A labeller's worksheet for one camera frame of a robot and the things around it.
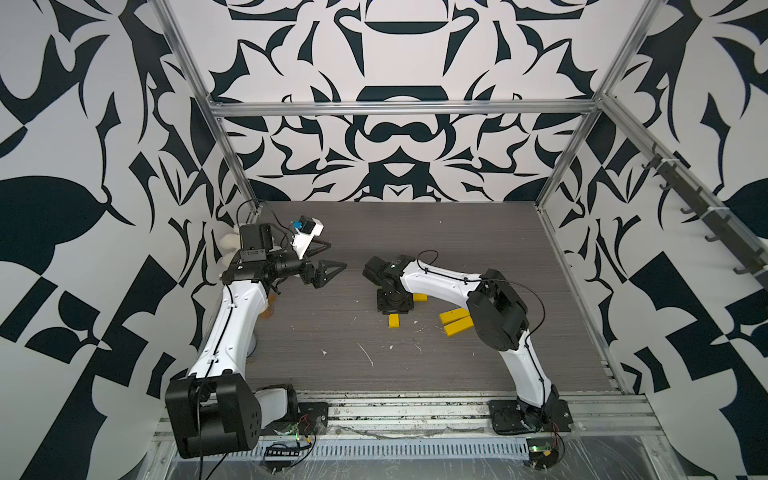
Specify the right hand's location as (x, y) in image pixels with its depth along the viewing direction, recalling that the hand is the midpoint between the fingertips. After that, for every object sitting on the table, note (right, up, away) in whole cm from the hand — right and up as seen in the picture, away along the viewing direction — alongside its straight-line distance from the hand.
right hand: (386, 307), depth 92 cm
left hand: (-14, +18, -16) cm, 28 cm away
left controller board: (-25, -30, -22) cm, 45 cm away
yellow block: (+2, -3, -3) cm, 5 cm away
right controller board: (+36, -29, -21) cm, 51 cm away
